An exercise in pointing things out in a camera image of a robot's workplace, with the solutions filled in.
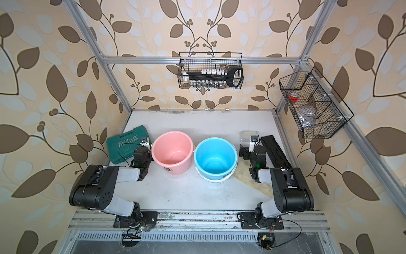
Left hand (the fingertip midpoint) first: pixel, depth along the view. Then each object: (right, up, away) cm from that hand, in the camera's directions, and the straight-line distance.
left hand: (147, 146), depth 94 cm
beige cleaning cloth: (+57, -15, -5) cm, 59 cm away
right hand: (+62, +1, 0) cm, 62 cm away
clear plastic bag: (+82, +15, -22) cm, 86 cm away
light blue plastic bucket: (+41, -7, 0) cm, 42 cm away
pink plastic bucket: (+15, -3, +1) cm, 15 cm away
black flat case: (+79, -7, 0) cm, 79 cm away
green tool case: (-16, -1, +2) cm, 16 cm away
